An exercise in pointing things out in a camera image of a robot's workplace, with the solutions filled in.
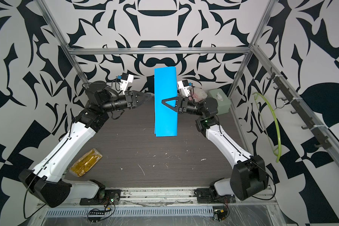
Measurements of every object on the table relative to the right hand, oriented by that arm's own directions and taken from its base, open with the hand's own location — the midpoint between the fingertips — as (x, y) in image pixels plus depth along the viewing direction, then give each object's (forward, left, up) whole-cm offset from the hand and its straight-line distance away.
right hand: (163, 106), depth 59 cm
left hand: (+4, +5, +3) cm, 7 cm away
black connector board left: (-36, +34, -42) cm, 64 cm away
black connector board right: (-34, -27, -44) cm, 62 cm away
